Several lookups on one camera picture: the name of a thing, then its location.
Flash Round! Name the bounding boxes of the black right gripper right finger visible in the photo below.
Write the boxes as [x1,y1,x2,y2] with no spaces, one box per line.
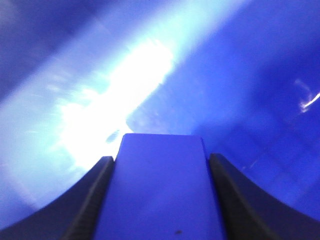
[209,152,320,240]

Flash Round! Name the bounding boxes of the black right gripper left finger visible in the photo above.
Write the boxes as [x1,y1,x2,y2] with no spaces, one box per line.
[0,156,116,240]

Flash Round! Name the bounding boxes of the blue plastic bin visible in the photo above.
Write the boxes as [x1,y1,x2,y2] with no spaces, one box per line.
[0,0,320,240]

